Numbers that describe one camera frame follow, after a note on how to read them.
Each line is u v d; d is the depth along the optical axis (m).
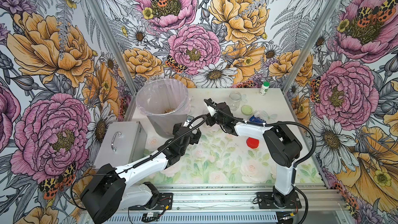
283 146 0.51
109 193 0.41
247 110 1.09
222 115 0.74
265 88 1.15
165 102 1.02
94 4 0.78
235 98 1.06
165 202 0.73
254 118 1.04
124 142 0.80
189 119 0.72
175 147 0.63
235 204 0.75
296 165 0.54
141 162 0.50
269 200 0.74
